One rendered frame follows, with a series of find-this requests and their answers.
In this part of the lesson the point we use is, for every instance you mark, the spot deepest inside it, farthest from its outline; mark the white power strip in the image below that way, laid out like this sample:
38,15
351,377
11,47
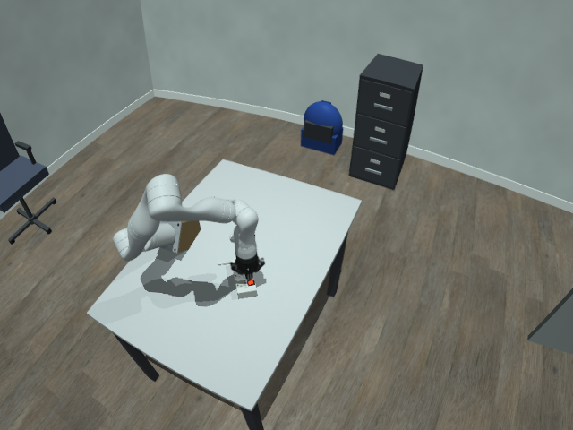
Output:
245,288

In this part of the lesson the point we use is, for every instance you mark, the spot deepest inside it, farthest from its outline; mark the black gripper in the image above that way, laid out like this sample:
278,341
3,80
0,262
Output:
247,264

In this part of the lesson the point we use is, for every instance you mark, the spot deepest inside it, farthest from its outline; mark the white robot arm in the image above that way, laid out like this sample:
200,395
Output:
163,202

